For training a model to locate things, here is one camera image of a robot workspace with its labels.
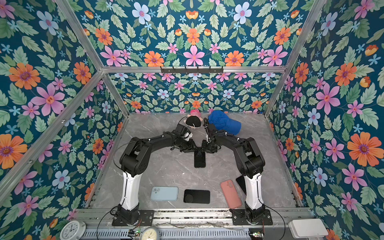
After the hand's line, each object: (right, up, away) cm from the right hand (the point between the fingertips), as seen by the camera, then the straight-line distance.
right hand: (203, 149), depth 98 cm
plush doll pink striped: (-7, +20, +10) cm, 23 cm away
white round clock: (-60, -33, -30) cm, 75 cm away
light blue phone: (-21, -22, -17) cm, 35 cm away
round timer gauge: (-24, -33, -32) cm, 52 cm away
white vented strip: (-17, -37, -28) cm, 49 cm away
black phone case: (-2, -6, -4) cm, 7 cm away
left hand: (-3, +2, -3) cm, 4 cm away
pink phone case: (+16, -23, -17) cm, 33 cm away
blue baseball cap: (+15, +18, +12) cm, 26 cm away
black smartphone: (-2, -6, -4) cm, 7 cm away
